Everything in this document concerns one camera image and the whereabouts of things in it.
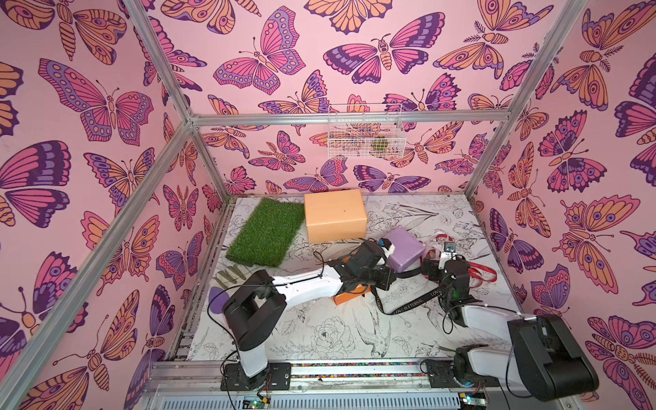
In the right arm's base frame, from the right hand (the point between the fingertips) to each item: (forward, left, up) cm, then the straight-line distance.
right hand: (445, 255), depth 89 cm
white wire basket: (+38, +28, +25) cm, 53 cm away
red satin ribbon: (+4, +2, -6) cm, 7 cm away
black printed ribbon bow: (-14, +12, -9) cm, 21 cm away
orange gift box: (-17, +31, +8) cm, 37 cm away
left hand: (-11, +18, +4) cm, 21 cm away
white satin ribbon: (+10, 0, -6) cm, 11 cm away
